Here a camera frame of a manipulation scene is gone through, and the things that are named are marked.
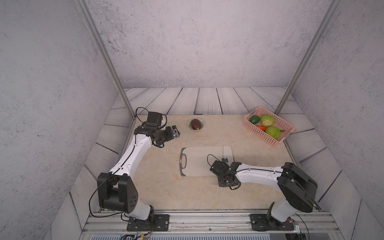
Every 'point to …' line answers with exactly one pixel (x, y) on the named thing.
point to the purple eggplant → (196, 124)
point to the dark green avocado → (254, 119)
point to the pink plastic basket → (280, 122)
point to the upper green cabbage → (267, 120)
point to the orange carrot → (262, 127)
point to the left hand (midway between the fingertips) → (176, 135)
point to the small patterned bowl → (189, 124)
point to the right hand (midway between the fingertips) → (224, 182)
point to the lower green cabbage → (274, 132)
